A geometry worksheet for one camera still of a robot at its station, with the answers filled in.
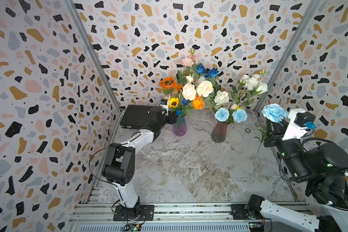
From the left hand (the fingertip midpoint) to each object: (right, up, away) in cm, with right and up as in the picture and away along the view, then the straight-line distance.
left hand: (176, 111), depth 90 cm
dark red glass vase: (+28, -14, +6) cm, 32 cm away
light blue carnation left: (+24, -3, -17) cm, 30 cm away
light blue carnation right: (+32, -4, -18) cm, 37 cm away
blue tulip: (+2, -1, -8) cm, 9 cm away
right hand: (+34, -5, -41) cm, 54 cm away
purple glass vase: (+2, -11, +14) cm, 17 cm away
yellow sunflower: (-1, +4, -8) cm, 9 cm away
